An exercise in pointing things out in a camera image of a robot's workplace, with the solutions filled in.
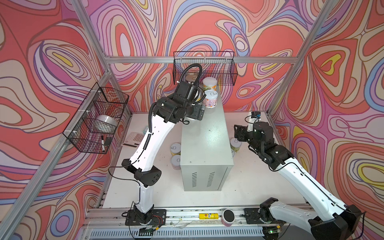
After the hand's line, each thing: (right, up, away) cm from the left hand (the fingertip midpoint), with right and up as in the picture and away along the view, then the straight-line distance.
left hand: (196, 107), depth 70 cm
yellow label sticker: (+6, -53, +2) cm, 54 cm away
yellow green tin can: (+25, -21, +24) cm, 40 cm away
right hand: (+23, -11, +5) cm, 26 cm away
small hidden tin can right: (+23, -26, +21) cm, 41 cm away
